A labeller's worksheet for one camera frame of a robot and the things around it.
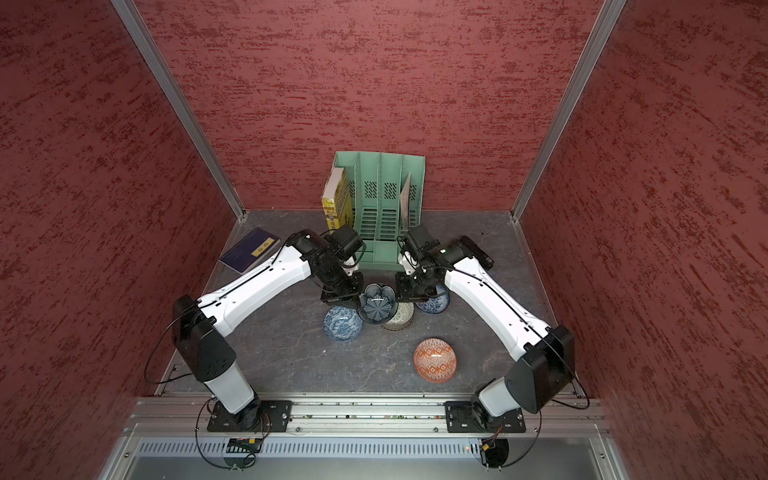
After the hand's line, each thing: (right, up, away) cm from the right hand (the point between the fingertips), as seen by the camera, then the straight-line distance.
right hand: (400, 304), depth 75 cm
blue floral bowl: (-18, -9, +14) cm, 24 cm away
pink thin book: (+3, +32, +28) cm, 42 cm away
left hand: (-11, -1, -1) cm, 11 cm away
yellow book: (-19, +28, +12) cm, 36 cm away
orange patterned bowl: (+10, -18, +8) cm, 22 cm away
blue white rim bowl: (+13, -4, +19) cm, 23 cm away
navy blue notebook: (-56, +12, +32) cm, 65 cm away
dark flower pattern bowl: (-6, -1, +4) cm, 7 cm away
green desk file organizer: (-4, +36, +42) cm, 56 cm away
